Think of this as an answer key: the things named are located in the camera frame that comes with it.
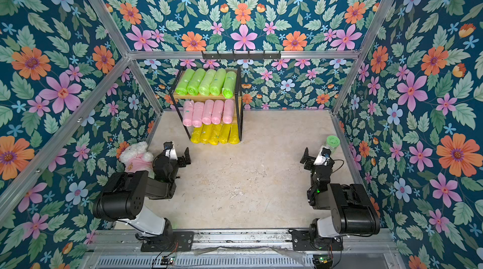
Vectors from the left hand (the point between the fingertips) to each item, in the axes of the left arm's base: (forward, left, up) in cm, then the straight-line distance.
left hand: (179, 147), depth 92 cm
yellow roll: (+10, -17, -3) cm, 19 cm away
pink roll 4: (+11, -21, +12) cm, 27 cm away
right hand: (-9, -67, +3) cm, 68 cm away
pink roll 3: (+12, -16, +12) cm, 23 cm away
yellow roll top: (+10, -22, -4) cm, 25 cm away
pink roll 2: (+12, -11, +12) cm, 20 cm away
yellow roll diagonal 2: (+11, -12, -3) cm, 16 cm away
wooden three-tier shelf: (+7, -31, +12) cm, 34 cm away
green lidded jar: (-4, -77, 0) cm, 77 cm away
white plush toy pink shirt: (-4, +20, 0) cm, 20 cm away
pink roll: (+12, -6, +12) cm, 18 cm away
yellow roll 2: (+7, -27, -4) cm, 28 cm away
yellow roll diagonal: (+10, -7, -3) cm, 13 cm away
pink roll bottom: (+11, -26, +12) cm, 31 cm away
